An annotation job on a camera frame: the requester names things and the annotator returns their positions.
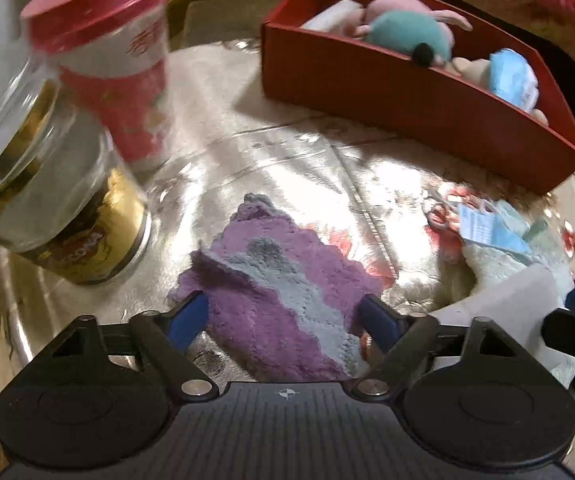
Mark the pink lidded paper cup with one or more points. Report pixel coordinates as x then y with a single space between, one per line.
117 60

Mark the white towel green pattern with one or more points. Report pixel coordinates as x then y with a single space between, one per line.
497 285

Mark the purple grey fleece cloth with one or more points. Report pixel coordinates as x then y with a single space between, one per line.
277 285

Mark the white cloth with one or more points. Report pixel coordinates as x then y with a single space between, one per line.
332 17

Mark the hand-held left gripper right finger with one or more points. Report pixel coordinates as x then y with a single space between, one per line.
377 322

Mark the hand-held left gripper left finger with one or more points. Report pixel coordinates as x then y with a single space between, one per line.
190 320

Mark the red cardboard box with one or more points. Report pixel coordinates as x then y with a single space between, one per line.
392 90

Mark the glass jar gold label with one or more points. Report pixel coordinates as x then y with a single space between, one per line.
52 175

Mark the pink teal plush toy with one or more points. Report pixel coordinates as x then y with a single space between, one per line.
407 30

